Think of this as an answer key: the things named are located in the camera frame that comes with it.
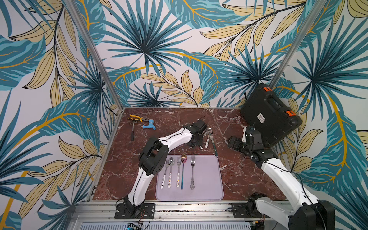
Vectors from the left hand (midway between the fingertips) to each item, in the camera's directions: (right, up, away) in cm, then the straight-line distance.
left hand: (198, 144), depth 94 cm
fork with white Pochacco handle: (-20, -13, -5) cm, 24 cm away
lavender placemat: (-6, -18, -10) cm, 21 cm away
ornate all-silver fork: (-4, -11, -4) cm, 12 cm away
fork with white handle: (-13, -11, -4) cm, 17 cm away
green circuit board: (-36, -38, -23) cm, 57 cm away
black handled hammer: (-47, +5, +9) cm, 48 cm away
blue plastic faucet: (-35, +12, +13) cm, 39 cm away
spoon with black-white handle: (+2, -3, +2) cm, 4 cm away
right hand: (+20, +3, -10) cm, 23 cm away
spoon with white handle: (-17, -9, -6) cm, 20 cm away
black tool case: (+44, +21, -2) cm, 49 cm away
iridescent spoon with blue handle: (-10, -9, -4) cm, 14 cm away
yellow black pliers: (-43, +17, +16) cm, 49 cm away
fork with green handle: (+10, +5, +9) cm, 15 cm away
